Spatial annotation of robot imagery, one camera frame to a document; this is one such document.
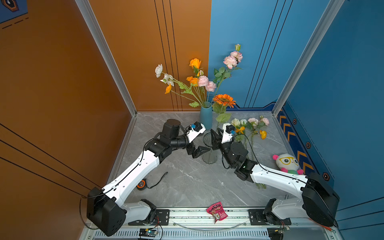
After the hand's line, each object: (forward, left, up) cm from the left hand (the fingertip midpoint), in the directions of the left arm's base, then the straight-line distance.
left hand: (205, 139), depth 71 cm
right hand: (+6, -4, 0) cm, 7 cm away
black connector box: (-34, -34, -29) cm, 56 cm away
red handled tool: (-32, -59, -26) cm, 72 cm away
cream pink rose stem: (+33, -38, -24) cm, 56 cm away
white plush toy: (-2, -49, -20) cm, 53 cm away
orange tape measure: (-14, +34, -25) cm, 44 cm away
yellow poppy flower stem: (+22, -43, -25) cm, 54 cm away
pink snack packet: (-26, -7, -26) cm, 37 cm away
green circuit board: (-34, +27, -29) cm, 52 cm away
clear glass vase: (+2, -4, -21) cm, 21 cm away
